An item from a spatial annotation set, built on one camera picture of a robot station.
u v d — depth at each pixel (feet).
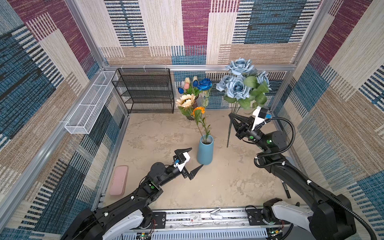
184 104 2.16
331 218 1.29
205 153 2.71
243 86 1.63
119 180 2.73
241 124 1.98
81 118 2.34
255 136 1.96
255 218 2.39
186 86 3.01
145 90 3.65
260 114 1.80
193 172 2.14
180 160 1.90
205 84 2.27
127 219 1.85
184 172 2.10
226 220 2.44
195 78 3.18
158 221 2.40
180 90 3.10
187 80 3.08
